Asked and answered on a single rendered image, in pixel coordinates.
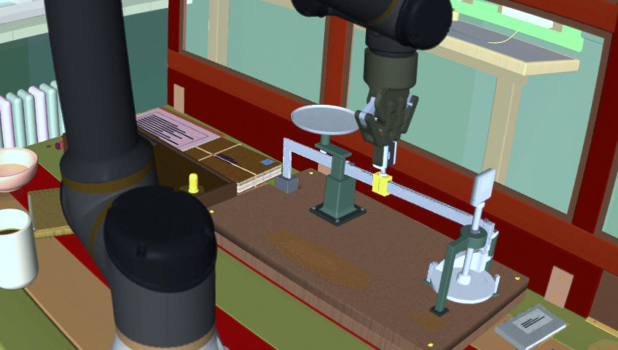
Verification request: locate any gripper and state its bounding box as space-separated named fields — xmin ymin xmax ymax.
xmin=354 ymin=46 xmax=420 ymax=147

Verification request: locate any white poise clamp screw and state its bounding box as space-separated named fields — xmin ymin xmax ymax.
xmin=373 ymin=140 xmax=398 ymax=176

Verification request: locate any yellow poise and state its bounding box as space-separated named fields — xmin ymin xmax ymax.
xmin=371 ymin=172 xmax=394 ymax=198

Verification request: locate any grey round scale pan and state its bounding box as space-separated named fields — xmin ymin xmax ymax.
xmin=290 ymin=104 xmax=361 ymax=136

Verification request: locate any green scale pillar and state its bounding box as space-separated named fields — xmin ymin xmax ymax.
xmin=308 ymin=134 xmax=367 ymax=227

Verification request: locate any white arrest lever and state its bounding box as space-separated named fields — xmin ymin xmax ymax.
xmin=455 ymin=168 xmax=498 ymax=287

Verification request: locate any brown wooden scale base board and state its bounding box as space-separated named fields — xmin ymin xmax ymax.
xmin=207 ymin=166 xmax=530 ymax=350

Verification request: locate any white round arrest base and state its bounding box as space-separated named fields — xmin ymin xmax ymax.
xmin=423 ymin=219 xmax=501 ymax=306

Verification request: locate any dark brown weight box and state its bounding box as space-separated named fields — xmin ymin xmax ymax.
xmin=151 ymin=141 xmax=238 ymax=209

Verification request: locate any grey square counterweight block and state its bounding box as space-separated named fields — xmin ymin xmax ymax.
xmin=275 ymin=174 xmax=300 ymax=195

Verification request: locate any red framed window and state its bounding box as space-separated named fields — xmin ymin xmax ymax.
xmin=167 ymin=0 xmax=618 ymax=320

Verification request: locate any pink printed paper sheet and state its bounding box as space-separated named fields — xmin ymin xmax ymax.
xmin=136 ymin=108 xmax=221 ymax=152

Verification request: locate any grey booklet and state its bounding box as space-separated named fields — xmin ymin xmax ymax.
xmin=494 ymin=303 xmax=568 ymax=350

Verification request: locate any tan cork mat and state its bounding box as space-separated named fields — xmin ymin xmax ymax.
xmin=26 ymin=187 xmax=74 ymax=240

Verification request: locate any pale ribbed radiator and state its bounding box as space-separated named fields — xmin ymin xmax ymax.
xmin=0 ymin=80 xmax=66 ymax=149

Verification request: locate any pink bowl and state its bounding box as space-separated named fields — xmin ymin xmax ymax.
xmin=0 ymin=147 xmax=39 ymax=194

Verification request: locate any white mug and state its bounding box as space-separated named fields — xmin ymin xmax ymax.
xmin=0 ymin=208 xmax=40 ymax=291

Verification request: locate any brown parcel with string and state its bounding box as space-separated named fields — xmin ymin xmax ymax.
xmin=184 ymin=137 xmax=283 ymax=195

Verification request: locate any green arrest bracket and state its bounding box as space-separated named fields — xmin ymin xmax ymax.
xmin=429 ymin=224 xmax=498 ymax=319

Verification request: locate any beige wall plate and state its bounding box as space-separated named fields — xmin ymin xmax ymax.
xmin=172 ymin=84 xmax=187 ymax=114
xmin=544 ymin=265 xmax=575 ymax=310

